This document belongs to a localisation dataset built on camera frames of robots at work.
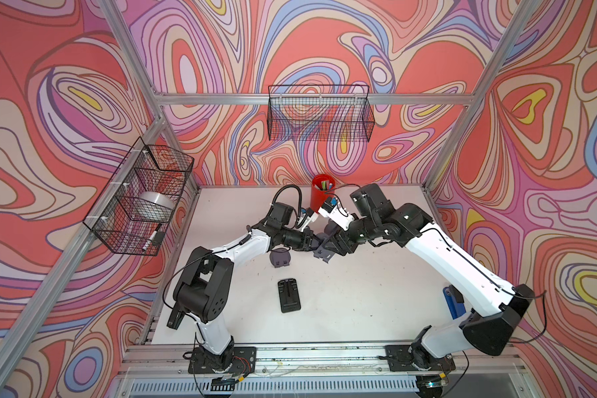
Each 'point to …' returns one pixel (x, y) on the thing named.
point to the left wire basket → (132, 212)
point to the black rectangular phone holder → (288, 293)
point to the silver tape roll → (154, 206)
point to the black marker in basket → (153, 234)
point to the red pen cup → (318, 195)
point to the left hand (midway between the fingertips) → (326, 249)
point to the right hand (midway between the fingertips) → (332, 244)
